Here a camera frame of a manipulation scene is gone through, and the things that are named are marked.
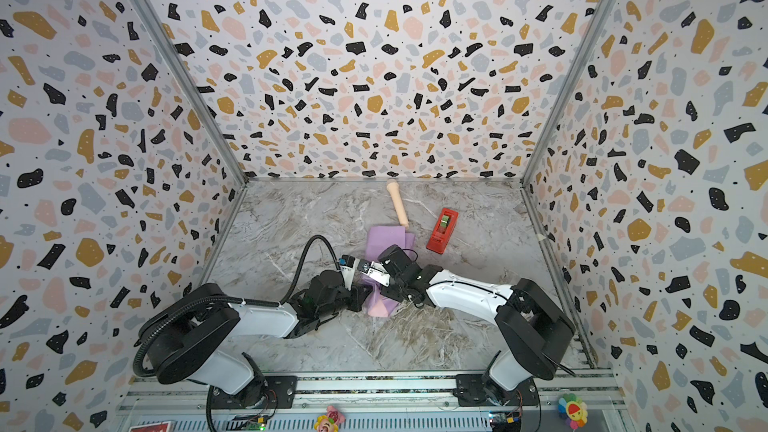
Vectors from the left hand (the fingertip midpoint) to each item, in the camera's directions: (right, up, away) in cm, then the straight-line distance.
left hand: (375, 285), depth 86 cm
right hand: (+2, +4, +1) cm, 5 cm away
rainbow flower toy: (+49, -26, -15) cm, 57 cm away
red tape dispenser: (+20, +12, +11) cm, 26 cm away
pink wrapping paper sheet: (0, +12, +9) cm, 15 cm away
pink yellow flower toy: (-9, -26, -18) cm, 33 cm away
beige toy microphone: (+4, +31, +31) cm, 44 cm away
